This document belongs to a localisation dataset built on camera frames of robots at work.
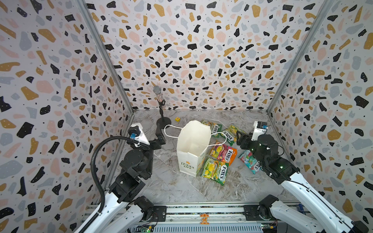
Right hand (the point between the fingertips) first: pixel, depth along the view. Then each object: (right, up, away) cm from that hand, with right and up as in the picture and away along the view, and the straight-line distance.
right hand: (241, 130), depth 71 cm
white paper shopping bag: (-25, -8, +26) cm, 37 cm away
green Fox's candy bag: (-11, -25, +15) cm, 31 cm away
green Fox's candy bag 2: (-8, -1, +37) cm, 38 cm away
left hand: (-42, +3, -11) cm, 44 cm away
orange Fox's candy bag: (-4, -16, +23) cm, 29 cm away
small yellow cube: (-37, +7, +43) cm, 57 cm away
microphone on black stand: (-48, +4, +42) cm, 64 cm away
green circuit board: (-46, -48, -1) cm, 66 cm away
